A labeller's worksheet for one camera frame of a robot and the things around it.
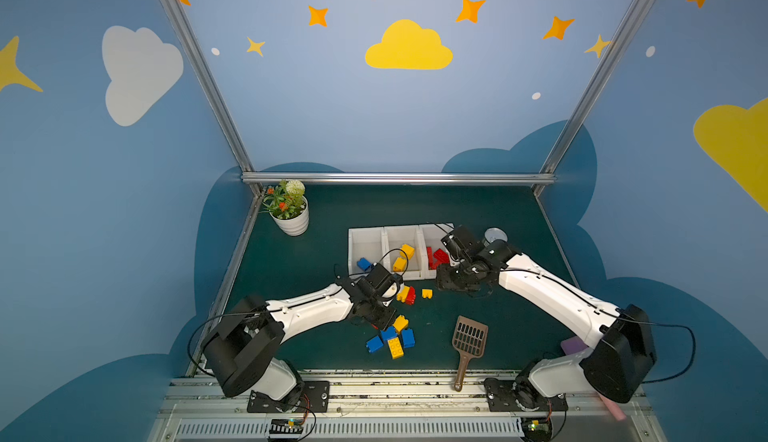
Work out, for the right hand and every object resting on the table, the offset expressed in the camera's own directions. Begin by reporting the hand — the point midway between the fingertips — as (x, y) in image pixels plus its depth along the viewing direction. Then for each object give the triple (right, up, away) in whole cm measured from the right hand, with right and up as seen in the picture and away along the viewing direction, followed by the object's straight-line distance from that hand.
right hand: (446, 280), depth 82 cm
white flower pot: (-49, +14, +20) cm, 54 cm away
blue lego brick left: (-20, -18, 0) cm, 27 cm away
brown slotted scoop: (+7, -18, +2) cm, 20 cm away
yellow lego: (-9, +6, +17) cm, 20 cm away
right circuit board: (+21, -36, -8) cm, 42 cm away
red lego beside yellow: (-9, -7, +9) cm, 14 cm away
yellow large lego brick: (-12, -6, +8) cm, 16 cm away
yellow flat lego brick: (-14, -19, 0) cm, 23 cm away
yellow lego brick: (-12, +2, +15) cm, 19 cm away
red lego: (-3, +6, +12) cm, 14 cm away
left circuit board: (-42, -36, -8) cm, 55 cm away
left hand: (-15, -11, +4) cm, 19 cm away
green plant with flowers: (-50, +23, +14) cm, 56 cm away
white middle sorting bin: (-14, +10, +23) cm, 29 cm away
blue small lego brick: (-24, +2, +18) cm, 30 cm away
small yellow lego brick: (-4, -6, +10) cm, 12 cm away
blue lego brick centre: (-16, -16, +2) cm, 22 cm away
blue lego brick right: (-10, -17, +1) cm, 20 cm away
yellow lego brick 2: (-12, -13, +3) cm, 18 cm away
